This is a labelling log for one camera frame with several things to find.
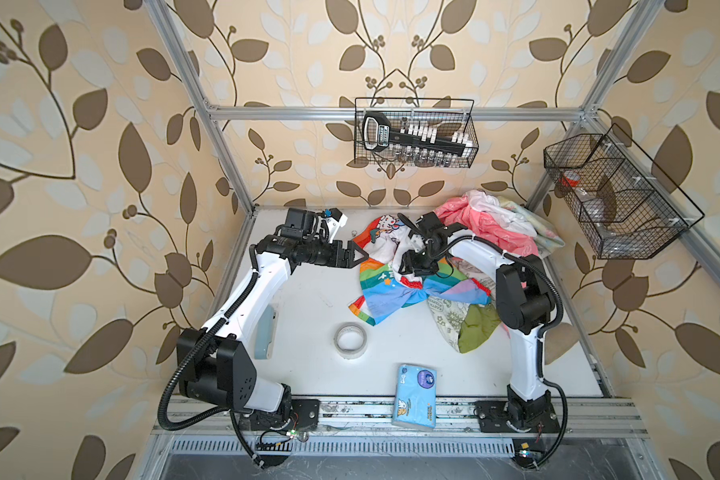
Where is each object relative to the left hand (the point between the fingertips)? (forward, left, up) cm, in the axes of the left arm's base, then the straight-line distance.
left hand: (358, 253), depth 77 cm
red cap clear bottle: (+26, -63, +5) cm, 68 cm away
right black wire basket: (+12, -67, +10) cm, 69 cm away
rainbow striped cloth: (+17, -6, -17) cm, 25 cm away
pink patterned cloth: (+19, -42, -11) cm, 47 cm away
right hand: (+6, -15, -19) cm, 25 cm away
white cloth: (+25, -41, -5) cm, 48 cm away
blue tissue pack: (-31, -15, -17) cm, 38 cm away
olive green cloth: (-10, -35, -19) cm, 41 cm away
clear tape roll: (-14, +2, -24) cm, 28 cm away
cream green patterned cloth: (-7, -27, -21) cm, 35 cm away
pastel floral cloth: (+19, -62, -14) cm, 66 cm away
